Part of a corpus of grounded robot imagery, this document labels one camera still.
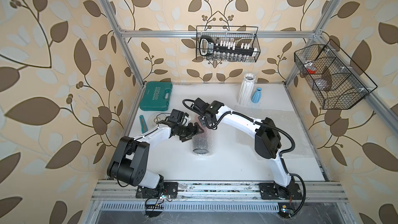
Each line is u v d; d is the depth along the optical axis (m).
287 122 0.99
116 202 0.72
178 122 0.74
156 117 1.02
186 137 0.82
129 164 0.44
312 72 0.82
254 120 0.53
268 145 0.53
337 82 0.73
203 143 0.80
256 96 1.03
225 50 0.83
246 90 0.96
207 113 0.64
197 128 0.81
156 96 1.08
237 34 0.91
